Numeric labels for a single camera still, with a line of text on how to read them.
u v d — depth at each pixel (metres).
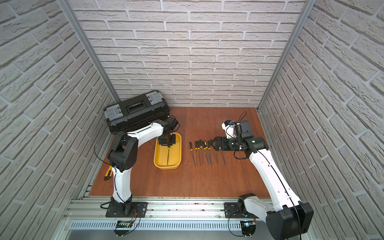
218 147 0.67
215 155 0.94
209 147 0.96
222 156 0.92
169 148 0.95
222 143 0.65
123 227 0.72
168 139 0.83
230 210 0.73
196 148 0.96
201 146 0.97
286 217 0.37
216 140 0.66
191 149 0.95
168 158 0.90
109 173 0.85
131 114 0.93
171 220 0.71
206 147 0.96
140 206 0.75
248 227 0.71
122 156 0.53
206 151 0.95
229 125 0.66
